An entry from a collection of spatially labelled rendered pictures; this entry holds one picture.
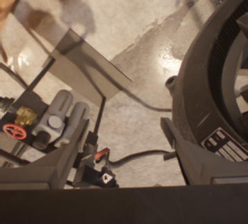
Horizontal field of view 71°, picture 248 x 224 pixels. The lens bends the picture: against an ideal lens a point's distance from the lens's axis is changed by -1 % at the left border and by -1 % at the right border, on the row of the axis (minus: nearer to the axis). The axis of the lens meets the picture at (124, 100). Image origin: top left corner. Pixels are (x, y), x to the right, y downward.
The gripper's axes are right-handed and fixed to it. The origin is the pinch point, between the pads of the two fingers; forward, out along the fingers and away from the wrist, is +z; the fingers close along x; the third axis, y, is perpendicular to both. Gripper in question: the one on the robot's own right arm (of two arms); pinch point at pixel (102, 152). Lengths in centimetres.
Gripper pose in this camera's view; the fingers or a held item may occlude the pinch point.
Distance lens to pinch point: 65.8
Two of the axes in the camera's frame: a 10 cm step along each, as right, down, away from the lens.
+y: 6.9, -5.1, -5.2
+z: 0.9, -6.5, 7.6
